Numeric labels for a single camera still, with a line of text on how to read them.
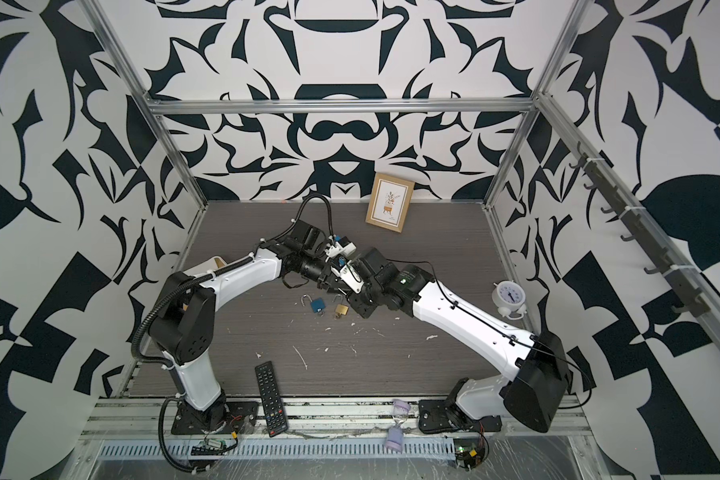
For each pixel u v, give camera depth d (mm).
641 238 549
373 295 566
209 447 686
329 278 713
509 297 924
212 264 941
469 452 709
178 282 504
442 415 738
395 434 710
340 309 930
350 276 653
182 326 480
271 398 759
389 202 1084
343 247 780
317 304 939
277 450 776
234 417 729
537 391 385
